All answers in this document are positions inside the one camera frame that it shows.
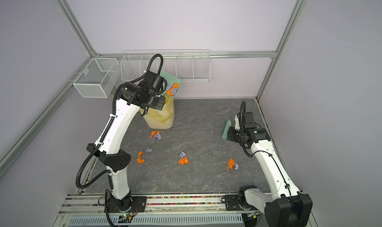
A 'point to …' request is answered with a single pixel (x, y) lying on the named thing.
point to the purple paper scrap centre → (182, 155)
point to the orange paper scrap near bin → (153, 133)
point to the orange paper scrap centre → (183, 161)
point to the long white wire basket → (190, 65)
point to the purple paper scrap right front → (237, 166)
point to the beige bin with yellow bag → (157, 119)
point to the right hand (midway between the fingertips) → (231, 135)
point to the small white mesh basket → (98, 78)
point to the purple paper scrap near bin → (157, 136)
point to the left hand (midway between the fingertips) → (158, 103)
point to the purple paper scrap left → (148, 150)
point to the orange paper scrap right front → (231, 163)
